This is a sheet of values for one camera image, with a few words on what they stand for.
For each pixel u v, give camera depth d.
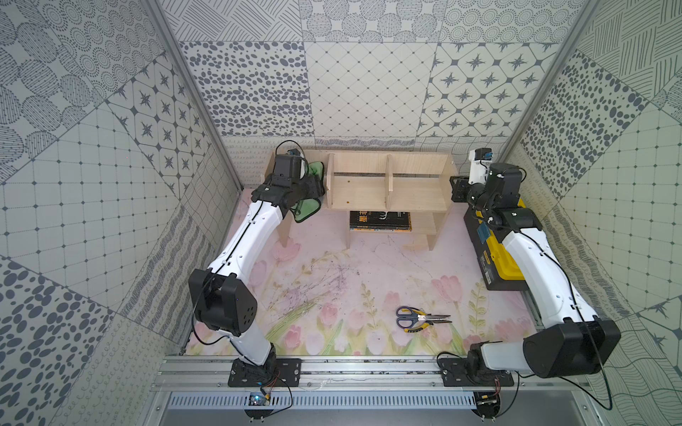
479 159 0.66
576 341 0.39
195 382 0.74
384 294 0.90
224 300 0.44
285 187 0.59
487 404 0.72
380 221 0.91
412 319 0.83
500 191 0.55
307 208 0.80
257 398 0.71
